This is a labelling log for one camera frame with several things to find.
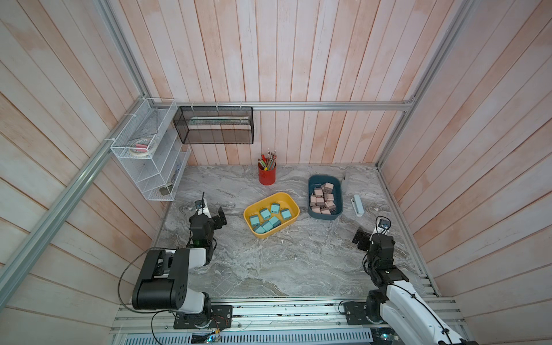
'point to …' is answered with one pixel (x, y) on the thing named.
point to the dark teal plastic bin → (316, 181)
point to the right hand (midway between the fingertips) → (371, 229)
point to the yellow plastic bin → (285, 200)
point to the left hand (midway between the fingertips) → (211, 211)
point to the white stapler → (358, 205)
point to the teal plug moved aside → (285, 213)
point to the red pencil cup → (267, 169)
